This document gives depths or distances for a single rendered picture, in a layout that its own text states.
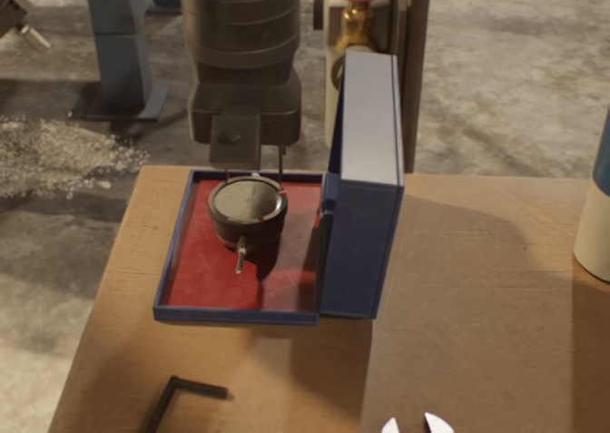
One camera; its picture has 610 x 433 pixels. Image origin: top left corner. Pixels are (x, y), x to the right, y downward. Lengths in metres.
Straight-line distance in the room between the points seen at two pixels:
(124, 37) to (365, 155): 1.16
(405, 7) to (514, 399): 0.49
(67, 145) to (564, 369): 1.22
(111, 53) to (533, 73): 0.87
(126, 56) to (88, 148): 0.19
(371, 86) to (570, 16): 1.59
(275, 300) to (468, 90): 1.26
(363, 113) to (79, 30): 1.55
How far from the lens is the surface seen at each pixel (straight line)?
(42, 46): 1.44
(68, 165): 1.59
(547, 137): 1.68
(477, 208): 0.68
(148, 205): 0.68
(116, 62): 1.67
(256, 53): 0.53
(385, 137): 0.54
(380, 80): 0.60
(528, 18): 2.12
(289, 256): 0.62
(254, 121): 0.54
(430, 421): 0.52
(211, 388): 0.53
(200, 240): 0.64
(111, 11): 1.62
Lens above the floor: 0.88
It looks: 38 degrees down
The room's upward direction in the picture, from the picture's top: straight up
